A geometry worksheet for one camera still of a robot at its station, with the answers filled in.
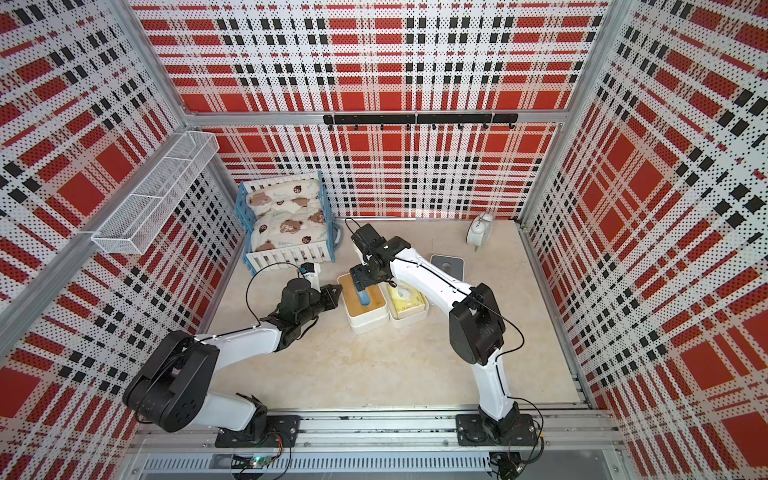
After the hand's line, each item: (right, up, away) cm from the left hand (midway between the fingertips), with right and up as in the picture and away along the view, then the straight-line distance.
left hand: (346, 285), depth 91 cm
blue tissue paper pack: (+5, -4, +1) cm, 7 cm away
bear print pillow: (-27, +24, +21) cm, 42 cm away
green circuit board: (-16, -39, -22) cm, 47 cm away
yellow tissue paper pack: (+18, -4, +1) cm, 19 cm away
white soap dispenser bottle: (+45, +18, +14) cm, 50 cm away
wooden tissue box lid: (+2, -4, -3) cm, 6 cm away
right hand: (+8, +3, -3) cm, 10 cm away
